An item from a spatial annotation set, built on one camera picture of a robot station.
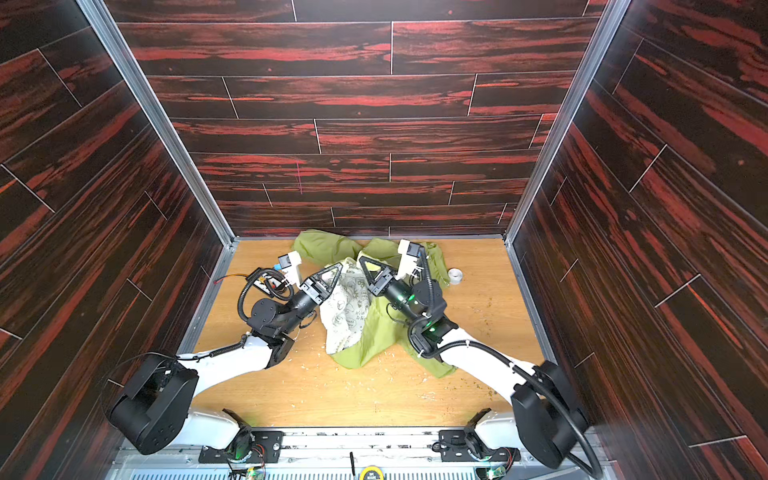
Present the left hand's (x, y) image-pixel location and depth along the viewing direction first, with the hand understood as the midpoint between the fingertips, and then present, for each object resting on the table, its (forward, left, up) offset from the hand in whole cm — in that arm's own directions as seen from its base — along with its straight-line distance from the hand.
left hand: (343, 270), depth 68 cm
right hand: (+3, -5, +1) cm, 6 cm away
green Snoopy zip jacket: (+3, -1, -33) cm, 33 cm away
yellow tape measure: (-35, -7, -32) cm, 48 cm away
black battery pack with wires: (+20, +32, -32) cm, 49 cm away
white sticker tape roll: (+23, -35, -31) cm, 52 cm away
